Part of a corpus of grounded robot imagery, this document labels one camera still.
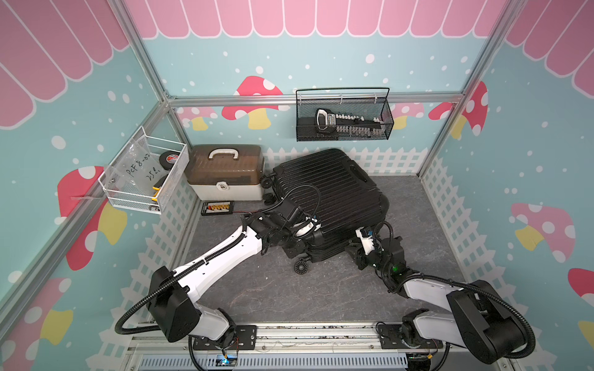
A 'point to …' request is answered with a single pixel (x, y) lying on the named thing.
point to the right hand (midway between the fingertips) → (349, 245)
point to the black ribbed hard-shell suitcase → (333, 188)
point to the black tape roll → (168, 158)
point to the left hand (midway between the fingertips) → (298, 247)
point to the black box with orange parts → (217, 207)
